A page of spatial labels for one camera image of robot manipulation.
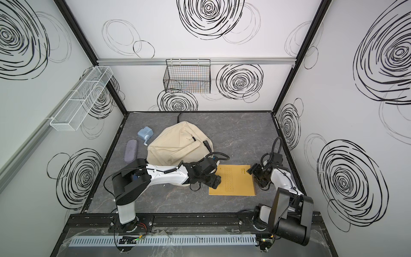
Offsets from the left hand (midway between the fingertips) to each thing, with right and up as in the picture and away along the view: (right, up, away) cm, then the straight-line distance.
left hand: (216, 180), depth 86 cm
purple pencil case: (-52, +14, +10) cm, 55 cm away
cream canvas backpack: (-22, +20, +13) cm, 32 cm away
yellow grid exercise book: (+10, -1, +2) cm, 11 cm away
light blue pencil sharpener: (-46, +25, +16) cm, 55 cm away
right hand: (+19, +3, +1) cm, 19 cm away
